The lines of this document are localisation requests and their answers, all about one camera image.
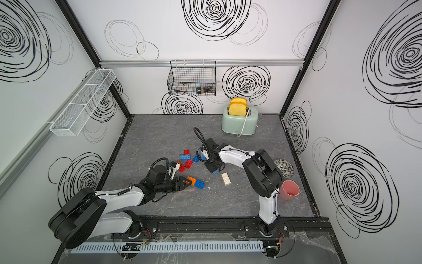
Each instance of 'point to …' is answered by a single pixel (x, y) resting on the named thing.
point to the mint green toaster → (232, 124)
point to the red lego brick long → (188, 164)
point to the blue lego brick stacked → (196, 159)
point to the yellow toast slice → (238, 106)
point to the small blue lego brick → (215, 171)
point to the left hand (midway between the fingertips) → (189, 184)
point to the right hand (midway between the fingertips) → (212, 166)
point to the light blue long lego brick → (185, 157)
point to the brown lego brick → (179, 162)
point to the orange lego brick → (192, 179)
